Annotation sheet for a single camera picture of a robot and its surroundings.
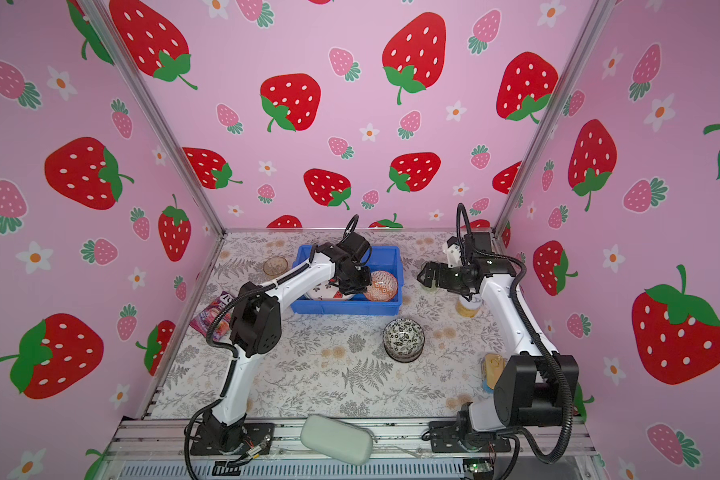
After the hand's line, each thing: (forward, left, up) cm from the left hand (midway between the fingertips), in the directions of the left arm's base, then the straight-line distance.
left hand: (373, 288), depth 94 cm
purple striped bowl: (-20, -9, -2) cm, 22 cm away
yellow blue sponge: (-23, -34, -3) cm, 41 cm away
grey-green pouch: (-42, +6, -6) cm, 42 cm away
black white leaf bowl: (-16, -9, -2) cm, 19 cm away
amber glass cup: (+17, +38, -11) cm, 43 cm away
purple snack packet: (-9, +54, -5) cm, 54 cm away
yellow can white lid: (-5, -31, -3) cm, 32 cm away
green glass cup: (+4, -20, -7) cm, 22 cm away
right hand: (-4, -17, +11) cm, 21 cm away
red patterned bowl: (+2, -3, -3) cm, 5 cm away
